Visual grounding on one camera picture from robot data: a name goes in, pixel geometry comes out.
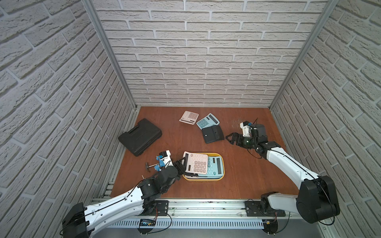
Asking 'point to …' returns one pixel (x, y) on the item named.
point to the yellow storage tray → (210, 154)
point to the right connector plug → (270, 226)
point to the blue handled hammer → (157, 167)
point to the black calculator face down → (213, 134)
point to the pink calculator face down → (196, 163)
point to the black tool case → (139, 138)
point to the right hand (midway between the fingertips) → (233, 138)
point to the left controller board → (147, 222)
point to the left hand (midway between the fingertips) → (183, 156)
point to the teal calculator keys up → (209, 120)
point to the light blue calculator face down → (215, 168)
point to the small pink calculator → (189, 117)
